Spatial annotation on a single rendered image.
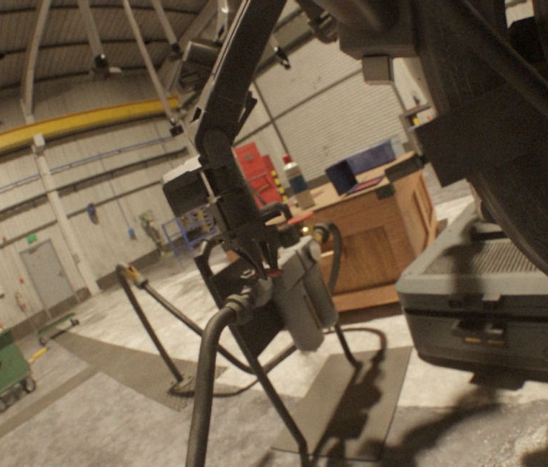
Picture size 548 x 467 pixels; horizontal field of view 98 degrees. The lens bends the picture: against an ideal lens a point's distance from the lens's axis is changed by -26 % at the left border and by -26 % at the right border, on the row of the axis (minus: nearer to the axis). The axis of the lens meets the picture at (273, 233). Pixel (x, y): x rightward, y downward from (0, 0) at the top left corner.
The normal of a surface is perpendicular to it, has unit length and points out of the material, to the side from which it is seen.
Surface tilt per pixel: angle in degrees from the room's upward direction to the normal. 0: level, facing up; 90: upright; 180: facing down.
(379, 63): 90
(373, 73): 90
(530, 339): 90
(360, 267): 90
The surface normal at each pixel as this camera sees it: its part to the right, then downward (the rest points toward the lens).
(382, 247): -0.49, 0.34
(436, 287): -0.83, -0.34
